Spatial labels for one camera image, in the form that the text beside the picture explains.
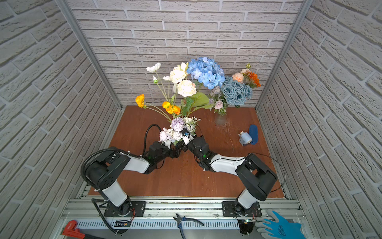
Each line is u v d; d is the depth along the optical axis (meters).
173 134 0.67
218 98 0.88
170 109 0.61
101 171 0.47
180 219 0.70
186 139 0.71
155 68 0.58
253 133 1.01
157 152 0.69
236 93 0.78
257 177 0.45
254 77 0.80
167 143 0.82
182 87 0.56
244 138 0.94
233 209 0.74
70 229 0.67
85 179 0.47
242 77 0.85
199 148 0.62
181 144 0.73
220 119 1.08
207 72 0.53
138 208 0.74
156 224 0.77
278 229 0.68
